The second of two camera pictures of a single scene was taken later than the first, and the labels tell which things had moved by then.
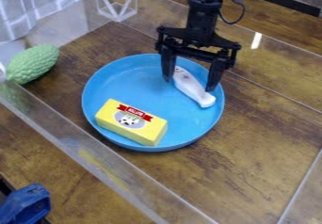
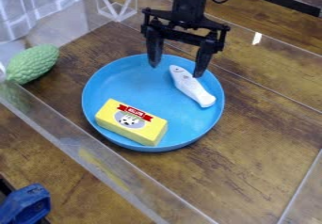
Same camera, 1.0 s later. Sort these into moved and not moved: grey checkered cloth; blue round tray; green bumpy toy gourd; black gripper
Moved: black gripper
Not moved: green bumpy toy gourd; grey checkered cloth; blue round tray
